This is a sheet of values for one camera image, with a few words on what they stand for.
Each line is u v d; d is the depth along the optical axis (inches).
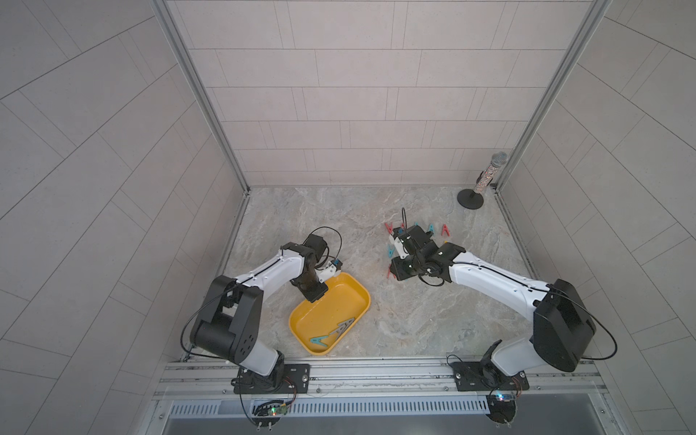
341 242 31.0
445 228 40.2
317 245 28.0
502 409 26.9
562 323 16.3
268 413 25.7
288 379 27.7
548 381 28.2
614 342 15.7
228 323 16.9
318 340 30.3
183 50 30.4
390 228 40.2
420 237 25.3
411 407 41.4
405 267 28.3
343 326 31.0
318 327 31.1
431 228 40.2
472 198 43.9
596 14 28.0
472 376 27.9
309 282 28.3
